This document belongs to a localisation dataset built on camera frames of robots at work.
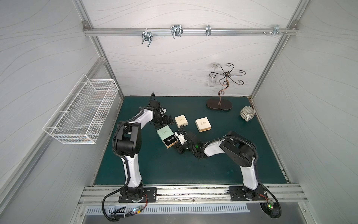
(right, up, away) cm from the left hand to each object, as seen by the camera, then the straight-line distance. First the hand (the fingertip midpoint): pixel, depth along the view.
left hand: (169, 124), depth 97 cm
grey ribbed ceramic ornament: (+60, +8, +11) cm, 62 cm away
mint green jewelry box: (-1, -8, -5) cm, 9 cm away
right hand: (+3, -13, -5) cm, 14 cm away
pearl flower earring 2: (+2, -9, -3) cm, 10 cm away
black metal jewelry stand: (+40, +15, +18) cm, 46 cm away
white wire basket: (-41, +7, -28) cm, 50 cm away
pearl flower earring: (-1, -10, -4) cm, 11 cm away
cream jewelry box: (+8, +2, +5) cm, 9 cm away
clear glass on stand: (+31, +33, +5) cm, 46 cm away
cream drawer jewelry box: (+24, 0, +4) cm, 25 cm away
